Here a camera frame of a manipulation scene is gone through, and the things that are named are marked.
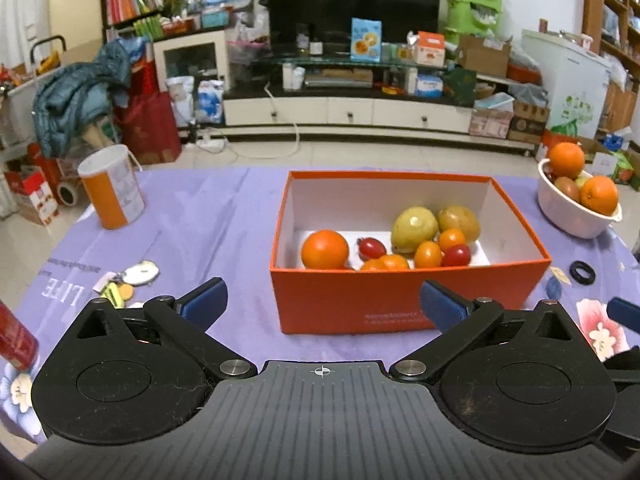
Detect red cherry tomato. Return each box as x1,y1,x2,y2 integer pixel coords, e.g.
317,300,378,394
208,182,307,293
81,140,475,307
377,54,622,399
357,237,387,262
442,244,472,266

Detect small orange tomato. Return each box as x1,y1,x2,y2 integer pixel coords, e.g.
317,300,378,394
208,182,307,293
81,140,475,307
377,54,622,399
413,240,442,269
378,254,410,271

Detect small orange tangerine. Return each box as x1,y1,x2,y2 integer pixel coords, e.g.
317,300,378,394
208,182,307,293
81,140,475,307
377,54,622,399
437,229,466,252

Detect yellow-green passion fruit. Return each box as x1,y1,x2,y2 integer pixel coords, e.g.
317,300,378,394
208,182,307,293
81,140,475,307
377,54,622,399
390,206,439,255

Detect large orange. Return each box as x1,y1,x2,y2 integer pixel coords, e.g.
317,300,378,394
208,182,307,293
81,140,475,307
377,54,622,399
300,230,349,270

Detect white key tag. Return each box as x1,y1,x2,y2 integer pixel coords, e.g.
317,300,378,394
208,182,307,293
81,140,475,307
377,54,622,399
120,260,160,287

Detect red soda can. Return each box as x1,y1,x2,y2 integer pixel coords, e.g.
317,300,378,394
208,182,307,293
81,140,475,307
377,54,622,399
0,301,39,370

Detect white plastic colander bowl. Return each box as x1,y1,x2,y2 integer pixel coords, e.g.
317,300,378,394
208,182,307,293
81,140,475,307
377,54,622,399
537,158,623,240

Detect orange cardboard box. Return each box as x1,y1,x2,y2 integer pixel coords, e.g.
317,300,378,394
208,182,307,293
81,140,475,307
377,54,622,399
270,170,551,335

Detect orange in bowl front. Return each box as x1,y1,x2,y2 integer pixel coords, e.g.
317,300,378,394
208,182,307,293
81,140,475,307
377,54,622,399
580,176,618,217

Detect orange in bowl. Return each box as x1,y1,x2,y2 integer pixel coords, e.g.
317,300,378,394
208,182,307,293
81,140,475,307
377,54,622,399
580,176,618,217
548,142,585,180

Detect brown kiwi in bowl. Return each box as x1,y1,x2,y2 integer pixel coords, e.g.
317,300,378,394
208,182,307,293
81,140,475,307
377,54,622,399
553,177,582,204

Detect orange in bowl back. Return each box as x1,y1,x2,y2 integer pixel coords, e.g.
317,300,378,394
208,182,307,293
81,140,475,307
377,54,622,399
548,142,585,180

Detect purple floral tablecloth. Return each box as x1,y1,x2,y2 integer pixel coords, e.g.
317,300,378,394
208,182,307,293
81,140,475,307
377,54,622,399
0,167,640,446

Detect orange white canister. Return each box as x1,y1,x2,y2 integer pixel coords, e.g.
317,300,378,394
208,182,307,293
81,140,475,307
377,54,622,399
77,144,145,230

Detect white chest freezer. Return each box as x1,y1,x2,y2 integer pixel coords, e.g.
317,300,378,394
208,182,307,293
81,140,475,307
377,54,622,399
521,30,611,139

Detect red gift bag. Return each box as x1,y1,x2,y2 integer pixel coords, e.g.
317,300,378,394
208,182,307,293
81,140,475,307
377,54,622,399
114,62,182,165

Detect blue puffer jacket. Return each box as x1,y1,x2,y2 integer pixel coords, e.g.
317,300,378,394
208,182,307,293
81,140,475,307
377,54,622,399
32,41,131,158

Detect brown cardboard box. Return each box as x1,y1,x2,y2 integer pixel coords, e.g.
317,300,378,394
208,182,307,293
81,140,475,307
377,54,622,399
457,35,511,78

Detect brown wooden shelf unit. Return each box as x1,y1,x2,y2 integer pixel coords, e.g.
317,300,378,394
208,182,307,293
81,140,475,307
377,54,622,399
582,0,639,132

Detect white tv cabinet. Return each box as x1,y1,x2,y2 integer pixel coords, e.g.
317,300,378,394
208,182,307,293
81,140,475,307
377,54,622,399
224,67,535,155

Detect orange white carton box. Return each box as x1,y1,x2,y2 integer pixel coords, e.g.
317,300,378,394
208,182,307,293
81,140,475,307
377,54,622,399
412,32,446,68

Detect white glass-door small cabinet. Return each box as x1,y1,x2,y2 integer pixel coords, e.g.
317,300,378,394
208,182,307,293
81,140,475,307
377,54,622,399
153,28,231,90

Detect green stacked plastic baskets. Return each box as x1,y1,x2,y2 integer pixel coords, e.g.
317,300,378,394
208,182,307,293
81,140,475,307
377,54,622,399
444,0,503,44

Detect blue snack bag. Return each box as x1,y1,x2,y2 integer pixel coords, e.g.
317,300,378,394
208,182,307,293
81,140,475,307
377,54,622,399
350,18,382,62

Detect white floor air conditioner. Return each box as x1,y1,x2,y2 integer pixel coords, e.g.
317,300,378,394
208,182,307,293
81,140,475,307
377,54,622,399
49,0,102,49

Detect black flat television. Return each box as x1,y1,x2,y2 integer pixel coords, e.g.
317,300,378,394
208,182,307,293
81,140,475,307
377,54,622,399
266,0,444,57

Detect black rubber ring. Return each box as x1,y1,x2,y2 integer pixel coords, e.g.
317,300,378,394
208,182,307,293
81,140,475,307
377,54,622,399
568,260,598,286

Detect white power cable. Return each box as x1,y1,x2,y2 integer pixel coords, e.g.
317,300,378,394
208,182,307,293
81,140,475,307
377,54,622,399
196,81,302,162

